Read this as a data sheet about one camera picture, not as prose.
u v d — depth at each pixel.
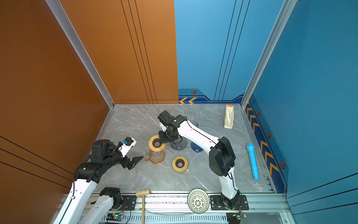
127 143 0.62
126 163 0.64
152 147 0.79
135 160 0.64
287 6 0.70
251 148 0.91
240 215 0.70
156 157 0.91
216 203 0.72
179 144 0.70
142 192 0.76
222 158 0.51
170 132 0.60
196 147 0.87
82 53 0.87
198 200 0.74
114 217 0.71
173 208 0.74
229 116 1.02
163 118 0.67
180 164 0.87
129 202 0.73
